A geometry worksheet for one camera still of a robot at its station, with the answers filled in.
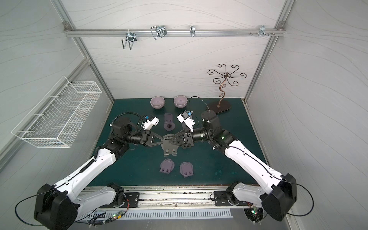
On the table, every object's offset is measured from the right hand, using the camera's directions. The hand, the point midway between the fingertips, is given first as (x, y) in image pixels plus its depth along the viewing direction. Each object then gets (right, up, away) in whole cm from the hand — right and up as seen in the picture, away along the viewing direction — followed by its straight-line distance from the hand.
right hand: (171, 141), depth 62 cm
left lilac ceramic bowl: (-17, +21, +53) cm, 60 cm away
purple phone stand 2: (-5, -20, +23) cm, 30 cm away
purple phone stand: (-7, +4, +42) cm, 43 cm away
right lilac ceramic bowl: (+1, +22, +54) cm, 59 cm away
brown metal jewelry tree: (+35, +18, +52) cm, 66 cm away
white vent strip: (-3, -38, +8) cm, 39 cm away
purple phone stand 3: (+7, -21, +22) cm, 31 cm away
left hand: (-3, -2, 0) cm, 4 cm away
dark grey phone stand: (-1, -3, +1) cm, 3 cm away
